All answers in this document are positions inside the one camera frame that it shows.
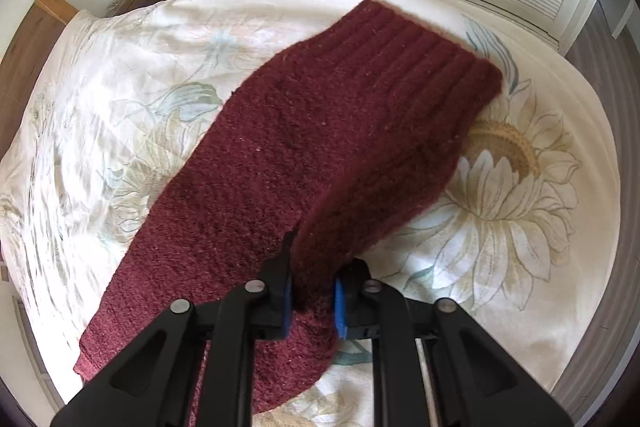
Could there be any dark red knit sweater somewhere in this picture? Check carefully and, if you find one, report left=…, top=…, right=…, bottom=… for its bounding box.
left=75, top=0, right=502, bottom=412

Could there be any white floral bed duvet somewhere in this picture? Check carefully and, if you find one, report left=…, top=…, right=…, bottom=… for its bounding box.
left=1, top=0, right=620, bottom=426

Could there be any wooden headboard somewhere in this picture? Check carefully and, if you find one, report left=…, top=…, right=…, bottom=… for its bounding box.
left=0, top=0, right=78, bottom=156

